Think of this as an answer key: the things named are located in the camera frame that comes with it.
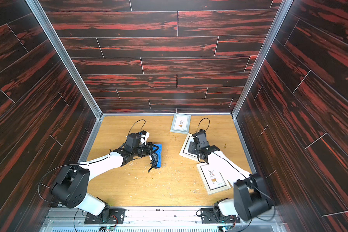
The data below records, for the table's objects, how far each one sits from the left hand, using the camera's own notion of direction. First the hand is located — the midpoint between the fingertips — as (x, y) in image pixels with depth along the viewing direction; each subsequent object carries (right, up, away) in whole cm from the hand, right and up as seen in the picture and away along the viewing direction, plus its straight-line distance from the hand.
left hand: (160, 148), depth 87 cm
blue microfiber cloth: (0, -4, -2) cm, 4 cm away
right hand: (+23, +1, +3) cm, 23 cm away
